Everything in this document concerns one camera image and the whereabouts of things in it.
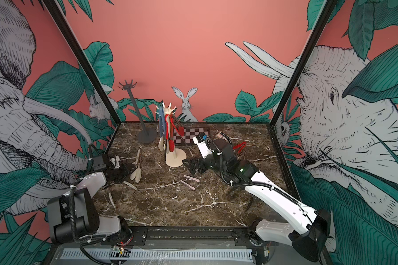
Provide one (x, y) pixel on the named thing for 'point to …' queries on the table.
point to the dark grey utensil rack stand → (146, 135)
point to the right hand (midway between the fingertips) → (189, 154)
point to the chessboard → (189, 133)
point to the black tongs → (249, 204)
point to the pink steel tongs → (189, 178)
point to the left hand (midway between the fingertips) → (133, 167)
